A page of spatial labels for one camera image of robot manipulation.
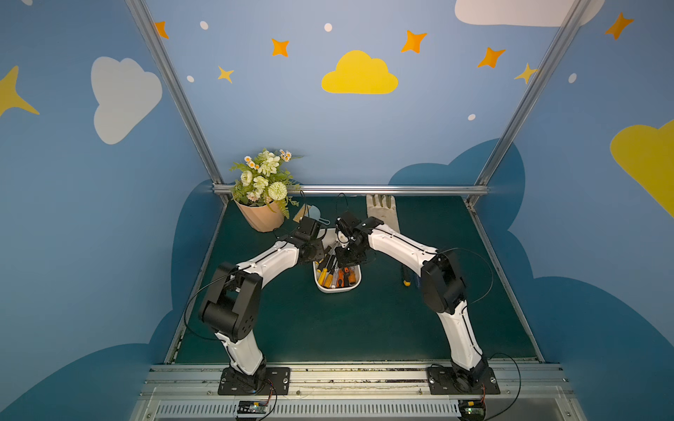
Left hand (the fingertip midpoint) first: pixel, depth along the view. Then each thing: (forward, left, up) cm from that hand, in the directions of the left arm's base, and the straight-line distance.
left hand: (317, 248), depth 95 cm
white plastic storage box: (-8, -5, -6) cm, 11 cm away
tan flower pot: (+11, +22, +4) cm, 25 cm away
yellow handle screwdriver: (-8, -3, -4) cm, 9 cm away
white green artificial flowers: (+13, +17, +21) cm, 30 cm away
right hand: (-5, -9, -2) cm, 11 cm away
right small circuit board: (-47, -47, -10) cm, 67 cm away
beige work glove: (+28, -28, -8) cm, 40 cm away
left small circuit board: (-48, +15, -9) cm, 51 cm away
